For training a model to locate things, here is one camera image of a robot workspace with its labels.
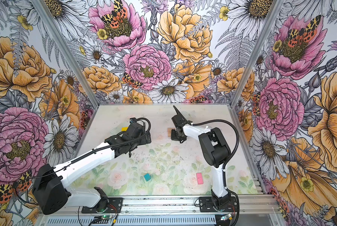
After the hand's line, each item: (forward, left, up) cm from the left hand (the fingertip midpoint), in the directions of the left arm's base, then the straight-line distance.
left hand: (142, 139), depth 83 cm
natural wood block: (+16, -16, -15) cm, 27 cm away
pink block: (-18, -33, -14) cm, 40 cm away
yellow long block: (+18, +17, -15) cm, 29 cm away
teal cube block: (-17, -3, -14) cm, 22 cm away
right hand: (+7, -20, -14) cm, 25 cm away
